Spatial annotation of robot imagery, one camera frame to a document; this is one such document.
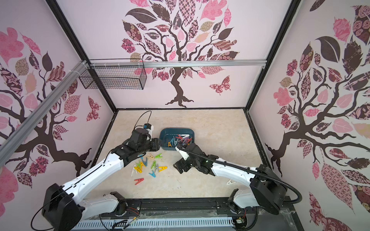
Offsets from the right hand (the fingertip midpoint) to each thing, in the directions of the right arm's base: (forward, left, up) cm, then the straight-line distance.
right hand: (178, 159), depth 81 cm
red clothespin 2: (+21, +1, -8) cm, 23 cm away
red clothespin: (-9, +24, -9) cm, 27 cm away
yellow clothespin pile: (-1, +10, -9) cm, 14 cm away
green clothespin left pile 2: (+1, +17, -9) cm, 19 cm away
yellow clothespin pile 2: (-2, +26, -8) cm, 27 cm away
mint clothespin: (+17, +3, -8) cm, 19 cm away
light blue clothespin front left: (-5, +17, -10) cm, 20 cm away
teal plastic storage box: (+23, +10, -7) cm, 26 cm away
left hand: (+7, +11, +6) cm, 14 cm away
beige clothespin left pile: (+6, +19, -8) cm, 22 cm away
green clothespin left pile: (+7, +14, -9) cm, 18 cm away
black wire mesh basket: (+51, +43, +26) cm, 72 cm away
